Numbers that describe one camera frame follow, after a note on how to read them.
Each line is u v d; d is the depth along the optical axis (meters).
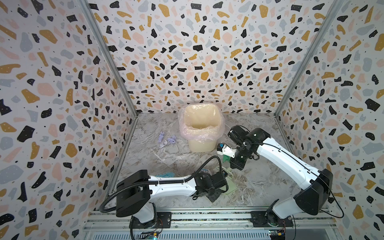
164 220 0.73
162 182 0.49
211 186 0.60
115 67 0.92
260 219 0.74
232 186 0.86
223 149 0.68
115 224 0.73
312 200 0.40
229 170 0.78
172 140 1.03
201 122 0.96
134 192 0.45
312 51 0.86
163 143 1.03
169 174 0.88
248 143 0.53
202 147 0.95
